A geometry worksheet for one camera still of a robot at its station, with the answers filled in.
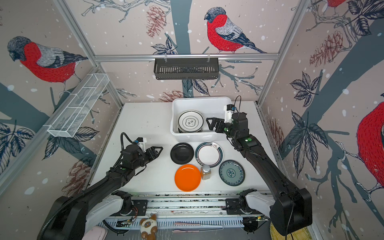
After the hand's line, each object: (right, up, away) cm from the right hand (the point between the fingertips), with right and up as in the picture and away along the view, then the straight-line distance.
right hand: (212, 121), depth 77 cm
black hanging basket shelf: (-15, +37, +29) cm, 50 cm away
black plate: (-17, -21, +16) cm, 32 cm away
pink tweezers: (-14, -49, -12) cm, 52 cm away
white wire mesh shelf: (-72, +9, +1) cm, 72 cm away
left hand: (-29, -17, +6) cm, 34 cm away
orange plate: (-13, -33, +6) cm, 36 cm away
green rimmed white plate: (0, -21, +15) cm, 26 cm away
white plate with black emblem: (-13, -1, +26) cm, 29 cm away
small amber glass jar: (-3, -27, -2) cm, 27 cm away
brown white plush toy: (-30, -47, -12) cm, 57 cm away
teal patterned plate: (+13, -30, +8) cm, 34 cm away
